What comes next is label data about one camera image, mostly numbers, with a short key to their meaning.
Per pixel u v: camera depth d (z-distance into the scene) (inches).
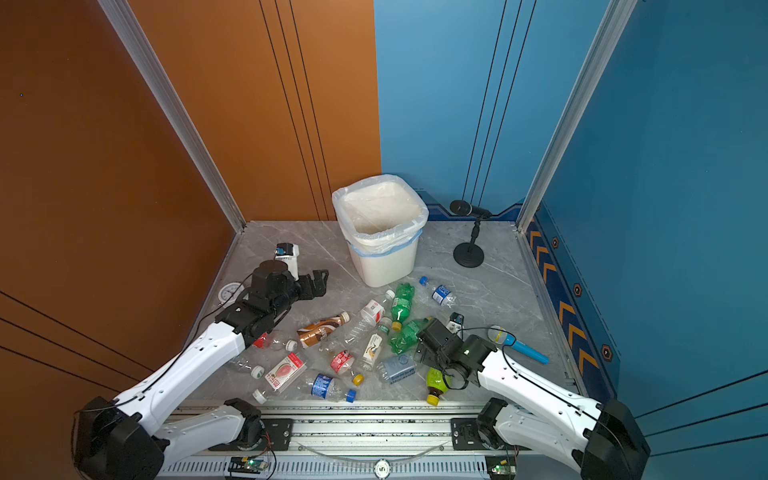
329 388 30.3
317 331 34.1
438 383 29.8
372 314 35.1
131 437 14.9
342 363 31.2
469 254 42.8
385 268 39.6
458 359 21.8
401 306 35.9
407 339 34.9
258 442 28.2
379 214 40.4
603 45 29.3
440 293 37.0
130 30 28.1
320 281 28.4
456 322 28.8
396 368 31.2
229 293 38.0
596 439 15.7
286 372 31.2
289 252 27.3
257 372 31.8
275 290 23.8
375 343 32.6
